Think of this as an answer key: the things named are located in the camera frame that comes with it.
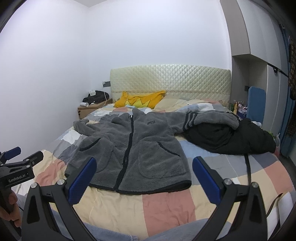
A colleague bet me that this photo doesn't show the grey fleece zip jacket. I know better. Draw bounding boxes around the grey fleece zip jacket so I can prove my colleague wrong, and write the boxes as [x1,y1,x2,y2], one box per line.
[65,109,239,195]

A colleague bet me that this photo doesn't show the person's left hand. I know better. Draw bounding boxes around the person's left hand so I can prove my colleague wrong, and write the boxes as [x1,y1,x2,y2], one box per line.
[0,191,22,229]

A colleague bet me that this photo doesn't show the patchwork colour block quilt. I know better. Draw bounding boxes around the patchwork colour block quilt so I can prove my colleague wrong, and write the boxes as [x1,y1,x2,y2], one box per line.
[17,98,293,240]

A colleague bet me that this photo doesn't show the wooden nightstand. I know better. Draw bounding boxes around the wooden nightstand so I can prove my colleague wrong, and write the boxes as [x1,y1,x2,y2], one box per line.
[77,98,113,119]

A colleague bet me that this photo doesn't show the black garment on bed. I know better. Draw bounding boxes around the black garment on bed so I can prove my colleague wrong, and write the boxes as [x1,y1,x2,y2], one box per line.
[183,118,276,155]

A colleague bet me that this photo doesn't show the black bag on nightstand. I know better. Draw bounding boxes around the black bag on nightstand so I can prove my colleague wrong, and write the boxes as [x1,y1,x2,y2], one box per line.
[82,90,109,104]

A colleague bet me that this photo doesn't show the bottles on side shelf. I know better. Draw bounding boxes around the bottles on side shelf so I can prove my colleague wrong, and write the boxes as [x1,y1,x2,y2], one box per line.
[229,100,247,118]

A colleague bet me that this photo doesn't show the blue padded chair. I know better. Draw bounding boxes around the blue padded chair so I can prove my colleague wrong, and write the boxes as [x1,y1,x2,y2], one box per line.
[246,86,266,123]

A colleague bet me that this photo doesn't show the yellow pikachu plush pillow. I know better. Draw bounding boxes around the yellow pikachu plush pillow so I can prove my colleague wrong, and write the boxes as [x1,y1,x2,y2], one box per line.
[114,90,166,109]

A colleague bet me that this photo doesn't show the beige pillow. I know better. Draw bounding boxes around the beige pillow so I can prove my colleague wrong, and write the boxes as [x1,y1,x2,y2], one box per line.
[153,97,207,112]

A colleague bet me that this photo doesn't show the cream quilted headboard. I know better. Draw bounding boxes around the cream quilted headboard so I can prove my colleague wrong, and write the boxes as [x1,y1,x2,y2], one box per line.
[110,64,231,106]

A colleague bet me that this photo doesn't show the grey built-in wardrobe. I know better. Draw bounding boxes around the grey built-in wardrobe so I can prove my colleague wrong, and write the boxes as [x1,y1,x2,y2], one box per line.
[219,0,292,158]

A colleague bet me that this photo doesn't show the wall power outlet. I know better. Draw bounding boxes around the wall power outlet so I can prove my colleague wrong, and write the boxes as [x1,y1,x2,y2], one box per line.
[102,81,111,88]

